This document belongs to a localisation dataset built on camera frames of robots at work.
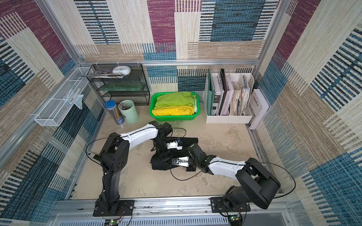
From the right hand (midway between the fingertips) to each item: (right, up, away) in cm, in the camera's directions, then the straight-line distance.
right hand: (182, 157), depth 88 cm
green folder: (+17, +39, -2) cm, 42 cm away
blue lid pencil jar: (-47, +32, +6) cm, 57 cm away
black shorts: (-14, -2, -8) cm, 16 cm away
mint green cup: (-37, +29, +11) cm, 49 cm away
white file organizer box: (+30, +38, +6) cm, 49 cm away
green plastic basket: (-6, +24, +17) cm, 30 cm away
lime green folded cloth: (-5, +39, +20) cm, 44 cm away
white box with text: (+49, +32, +4) cm, 59 cm away
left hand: (-8, -1, -2) cm, 9 cm away
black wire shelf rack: (-48, +51, +20) cm, 73 cm away
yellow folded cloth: (-7, +29, +14) cm, 33 cm away
